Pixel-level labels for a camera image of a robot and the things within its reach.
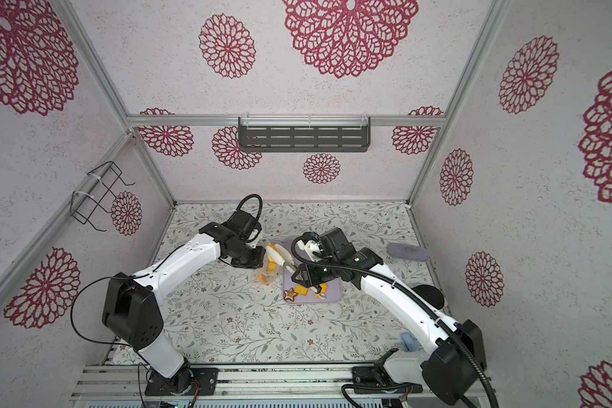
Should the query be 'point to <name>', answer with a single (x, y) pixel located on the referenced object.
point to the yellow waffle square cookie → (302, 290)
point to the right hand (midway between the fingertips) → (296, 275)
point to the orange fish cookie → (324, 289)
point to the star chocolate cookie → (290, 294)
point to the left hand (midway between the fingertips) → (262, 265)
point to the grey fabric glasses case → (407, 251)
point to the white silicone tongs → (277, 253)
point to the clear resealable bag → (269, 272)
